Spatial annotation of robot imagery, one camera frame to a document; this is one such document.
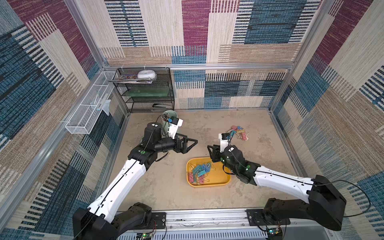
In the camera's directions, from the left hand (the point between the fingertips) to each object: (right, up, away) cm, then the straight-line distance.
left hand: (190, 139), depth 70 cm
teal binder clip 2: (+9, -18, +18) cm, 27 cm away
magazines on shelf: (-36, +34, +22) cm, 54 cm away
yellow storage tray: (+14, -22, +14) cm, 30 cm away
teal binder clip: (+4, -20, +16) cm, 26 cm away
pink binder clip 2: (+36, -1, +32) cm, 48 cm away
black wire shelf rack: (-31, +31, +35) cm, 56 cm away
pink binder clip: (0, -23, +14) cm, 26 cm away
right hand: (+10, -4, +10) cm, 15 cm away
